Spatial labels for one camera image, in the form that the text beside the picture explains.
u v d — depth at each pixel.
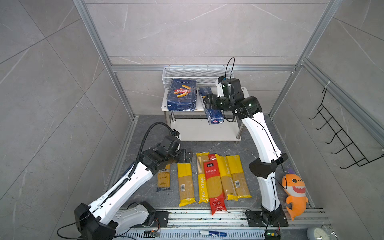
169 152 0.55
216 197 0.76
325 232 0.67
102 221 0.38
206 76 0.98
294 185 0.76
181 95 0.75
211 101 0.64
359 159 0.59
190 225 0.73
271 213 0.62
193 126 1.14
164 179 0.84
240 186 0.82
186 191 0.80
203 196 0.78
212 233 0.69
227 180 0.83
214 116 0.67
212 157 0.92
